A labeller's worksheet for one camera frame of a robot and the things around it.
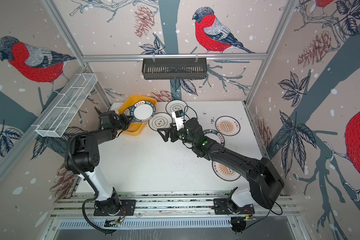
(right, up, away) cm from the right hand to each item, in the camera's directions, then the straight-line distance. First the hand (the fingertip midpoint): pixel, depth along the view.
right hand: (162, 129), depth 74 cm
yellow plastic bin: (-24, -2, +28) cm, 37 cm away
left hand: (-23, +8, +22) cm, 32 cm away
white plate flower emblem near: (-7, +3, +36) cm, 37 cm away
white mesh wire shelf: (-52, +7, 0) cm, 53 cm away
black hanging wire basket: (+4, +41, +32) cm, 52 cm away
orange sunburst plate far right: (+43, -1, +32) cm, 54 cm away
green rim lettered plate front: (-33, +10, +40) cm, 53 cm away
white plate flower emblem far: (+4, +15, +45) cm, 47 cm away
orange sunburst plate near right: (+35, -26, +11) cm, 45 cm away
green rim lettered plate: (-18, +10, +27) cm, 34 cm away
